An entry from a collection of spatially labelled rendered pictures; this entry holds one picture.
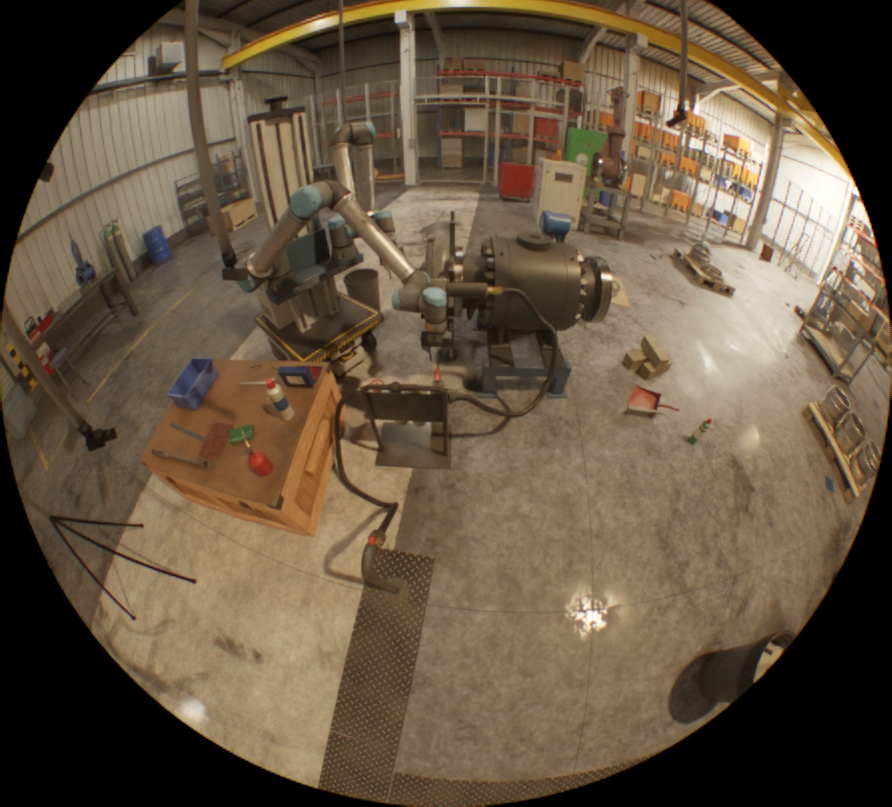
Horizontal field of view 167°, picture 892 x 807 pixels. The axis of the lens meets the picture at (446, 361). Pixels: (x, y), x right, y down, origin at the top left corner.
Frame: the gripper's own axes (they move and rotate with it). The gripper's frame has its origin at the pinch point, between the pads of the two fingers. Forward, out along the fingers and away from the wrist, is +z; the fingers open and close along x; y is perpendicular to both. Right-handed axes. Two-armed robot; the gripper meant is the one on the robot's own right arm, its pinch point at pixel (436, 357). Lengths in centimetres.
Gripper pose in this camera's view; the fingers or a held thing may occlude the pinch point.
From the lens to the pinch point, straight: 138.2
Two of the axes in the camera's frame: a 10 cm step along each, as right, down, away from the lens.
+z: 0.1, 7.4, 6.8
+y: 0.3, -6.8, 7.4
